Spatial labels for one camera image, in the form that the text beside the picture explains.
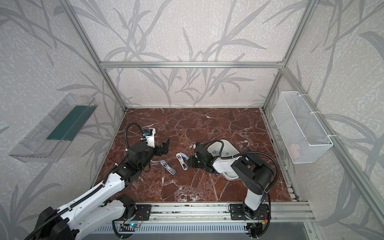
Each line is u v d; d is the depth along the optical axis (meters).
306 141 0.60
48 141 0.64
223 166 0.60
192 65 1.75
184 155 0.92
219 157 0.68
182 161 0.91
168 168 0.88
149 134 0.66
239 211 0.74
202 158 0.72
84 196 0.46
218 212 0.75
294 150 0.72
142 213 0.72
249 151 0.50
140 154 0.60
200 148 0.71
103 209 0.56
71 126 0.63
